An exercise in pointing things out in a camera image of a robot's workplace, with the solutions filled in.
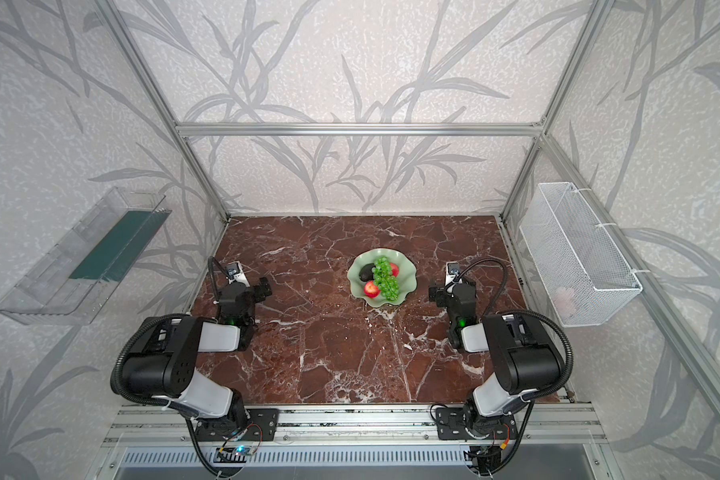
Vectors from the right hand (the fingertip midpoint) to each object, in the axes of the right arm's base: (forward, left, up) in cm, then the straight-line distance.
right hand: (451, 269), depth 95 cm
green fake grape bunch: (-4, +21, -2) cm, 21 cm away
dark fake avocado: (+1, +28, -3) cm, 28 cm away
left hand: (0, +64, +3) cm, 64 cm away
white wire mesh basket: (-21, -19, +27) cm, 40 cm away
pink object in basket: (-19, -22, +14) cm, 32 cm away
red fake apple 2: (-6, +26, -3) cm, 27 cm away
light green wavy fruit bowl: (-1, +14, -5) cm, 15 cm away
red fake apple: (+2, +18, -4) cm, 18 cm away
